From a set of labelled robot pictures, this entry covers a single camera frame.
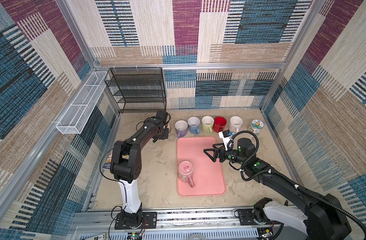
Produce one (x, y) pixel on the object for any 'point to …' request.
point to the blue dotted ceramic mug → (193, 122)
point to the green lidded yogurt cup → (257, 124)
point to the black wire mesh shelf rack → (138, 88)
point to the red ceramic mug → (219, 123)
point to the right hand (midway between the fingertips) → (209, 150)
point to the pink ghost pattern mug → (185, 169)
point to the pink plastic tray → (208, 175)
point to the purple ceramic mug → (181, 126)
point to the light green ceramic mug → (207, 123)
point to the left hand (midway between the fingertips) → (162, 133)
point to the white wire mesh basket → (75, 118)
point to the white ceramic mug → (235, 124)
